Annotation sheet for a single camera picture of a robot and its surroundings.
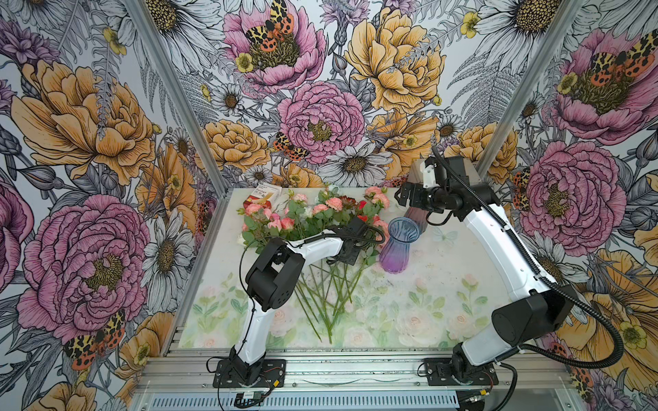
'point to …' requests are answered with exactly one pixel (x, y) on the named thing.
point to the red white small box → (265, 194)
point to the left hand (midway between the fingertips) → (341, 260)
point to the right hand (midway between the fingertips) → (407, 202)
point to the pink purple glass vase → (395, 250)
